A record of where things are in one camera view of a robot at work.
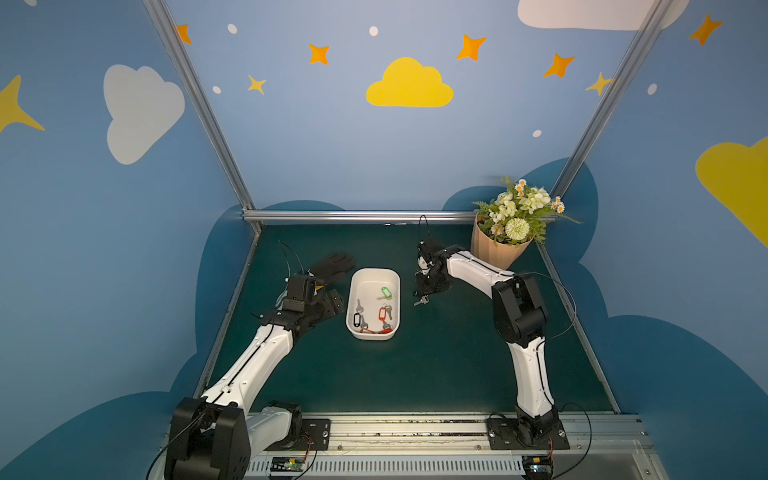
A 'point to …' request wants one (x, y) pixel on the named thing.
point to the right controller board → (538, 467)
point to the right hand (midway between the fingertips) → (427, 287)
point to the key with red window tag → (382, 312)
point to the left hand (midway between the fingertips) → (331, 300)
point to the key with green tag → (387, 293)
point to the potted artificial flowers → (504, 229)
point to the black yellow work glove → (332, 267)
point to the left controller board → (287, 464)
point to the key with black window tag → (357, 315)
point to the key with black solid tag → (425, 299)
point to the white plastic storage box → (373, 309)
